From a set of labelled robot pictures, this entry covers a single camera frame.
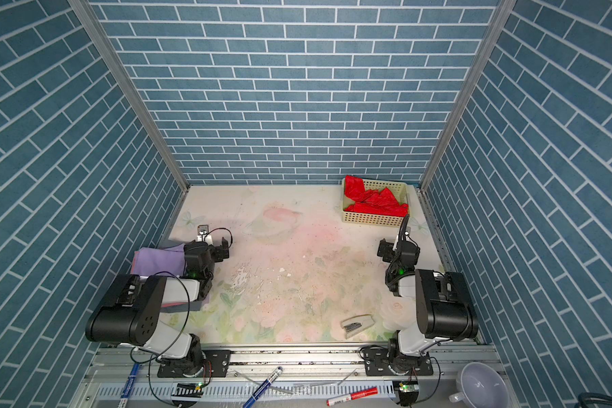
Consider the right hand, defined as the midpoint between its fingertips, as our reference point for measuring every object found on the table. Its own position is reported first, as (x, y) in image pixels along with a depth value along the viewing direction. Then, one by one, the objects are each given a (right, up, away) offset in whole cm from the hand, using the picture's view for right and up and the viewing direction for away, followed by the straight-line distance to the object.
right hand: (400, 242), depth 95 cm
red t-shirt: (-5, +15, +11) cm, 19 cm away
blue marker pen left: (-83, -39, -28) cm, 96 cm away
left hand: (-69, +2, -2) cm, 69 cm away
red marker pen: (-21, -38, -27) cm, 51 cm away
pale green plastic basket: (+6, +21, +21) cm, 30 cm away
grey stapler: (-19, -24, -15) cm, 34 cm away
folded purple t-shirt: (-82, -5, -10) cm, 83 cm away
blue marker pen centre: (-48, -38, -27) cm, 67 cm away
